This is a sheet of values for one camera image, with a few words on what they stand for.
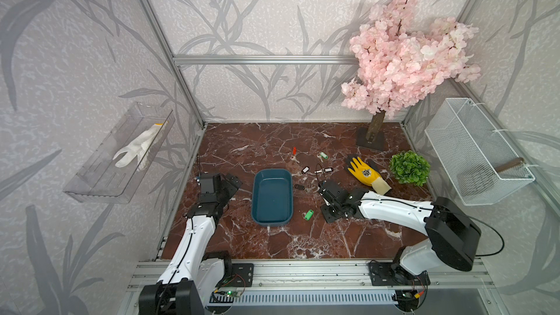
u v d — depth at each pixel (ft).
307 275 2.47
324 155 3.53
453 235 1.41
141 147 2.08
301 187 3.15
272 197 3.25
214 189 2.10
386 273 2.40
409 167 2.83
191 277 1.38
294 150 3.55
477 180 2.35
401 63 2.11
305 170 3.33
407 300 2.33
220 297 2.37
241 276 2.37
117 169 2.15
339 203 2.18
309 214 2.90
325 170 3.34
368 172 3.21
